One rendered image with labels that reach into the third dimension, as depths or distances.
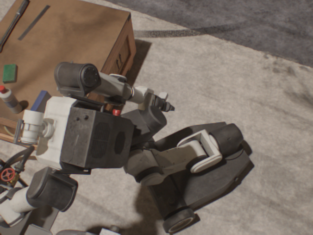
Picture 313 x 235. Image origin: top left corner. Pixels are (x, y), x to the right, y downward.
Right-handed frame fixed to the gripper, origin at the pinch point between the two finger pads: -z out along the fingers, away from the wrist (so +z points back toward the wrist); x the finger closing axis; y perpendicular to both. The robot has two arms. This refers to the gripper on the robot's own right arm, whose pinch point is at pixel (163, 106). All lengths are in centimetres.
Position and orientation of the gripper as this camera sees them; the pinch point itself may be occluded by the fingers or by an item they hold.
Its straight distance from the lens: 214.5
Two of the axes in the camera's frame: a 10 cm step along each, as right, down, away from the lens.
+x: -9.0, -1.4, 4.1
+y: -1.9, 9.8, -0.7
